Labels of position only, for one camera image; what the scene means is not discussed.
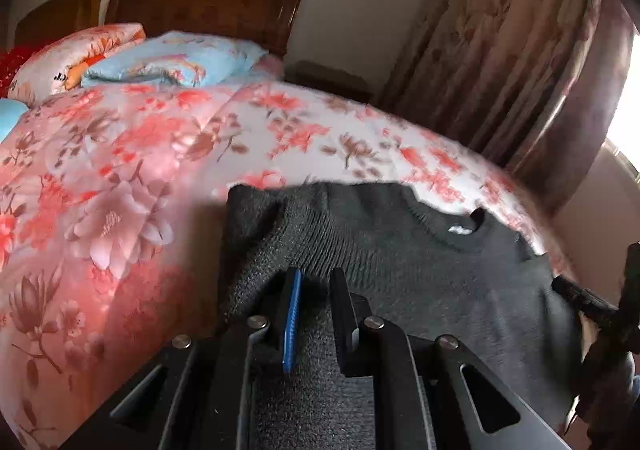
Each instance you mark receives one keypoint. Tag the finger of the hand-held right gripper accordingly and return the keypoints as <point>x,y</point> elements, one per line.
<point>585,297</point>

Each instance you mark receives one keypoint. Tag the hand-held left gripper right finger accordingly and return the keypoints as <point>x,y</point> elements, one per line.
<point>342,320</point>

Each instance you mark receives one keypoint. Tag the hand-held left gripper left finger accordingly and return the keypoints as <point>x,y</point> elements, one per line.
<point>292,320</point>

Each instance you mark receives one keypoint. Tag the dark striped knit sweater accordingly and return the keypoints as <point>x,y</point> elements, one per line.
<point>400,255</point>

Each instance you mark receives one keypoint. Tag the window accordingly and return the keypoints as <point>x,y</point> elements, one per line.
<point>627,120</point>

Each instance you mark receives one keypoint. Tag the pink floral bed quilt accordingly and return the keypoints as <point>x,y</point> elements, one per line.
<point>150,155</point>

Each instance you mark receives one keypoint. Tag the dark wooden nightstand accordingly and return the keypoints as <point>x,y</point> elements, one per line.
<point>330,80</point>

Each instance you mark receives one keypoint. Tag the floral curtain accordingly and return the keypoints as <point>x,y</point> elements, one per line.
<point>500,55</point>

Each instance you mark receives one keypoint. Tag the light blue floral blanket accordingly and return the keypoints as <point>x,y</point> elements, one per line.
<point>175,57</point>

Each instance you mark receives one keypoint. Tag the large carved wooden headboard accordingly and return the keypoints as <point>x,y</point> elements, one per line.
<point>210,5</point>

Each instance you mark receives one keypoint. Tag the light blue patchwork pillow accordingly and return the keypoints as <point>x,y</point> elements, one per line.
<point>10,117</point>

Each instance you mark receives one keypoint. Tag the folded pink floral quilt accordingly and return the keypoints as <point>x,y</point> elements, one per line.
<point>55,55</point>

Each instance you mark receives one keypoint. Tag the red floral blanket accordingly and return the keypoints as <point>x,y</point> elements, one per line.
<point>12,70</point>

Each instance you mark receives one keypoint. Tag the small wooden headboard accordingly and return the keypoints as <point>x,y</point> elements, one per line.
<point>60,15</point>

